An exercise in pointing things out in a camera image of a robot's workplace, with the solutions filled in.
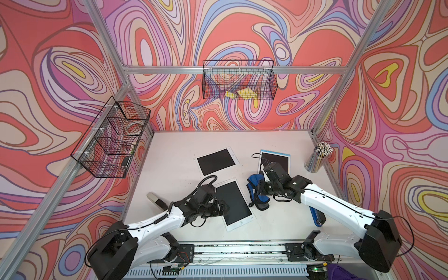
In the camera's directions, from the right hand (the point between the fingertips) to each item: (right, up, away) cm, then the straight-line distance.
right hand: (258, 192), depth 81 cm
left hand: (-15, -9, 0) cm, 18 cm away
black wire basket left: (-66, +21, -7) cm, 70 cm away
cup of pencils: (+33, +19, +6) cm, 39 cm away
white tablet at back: (-21, +12, +25) cm, 35 cm away
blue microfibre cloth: (-2, +5, +1) cm, 6 cm away
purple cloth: (+27, -27, -14) cm, 41 cm away
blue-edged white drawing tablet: (+10, +15, +26) cm, 31 cm away
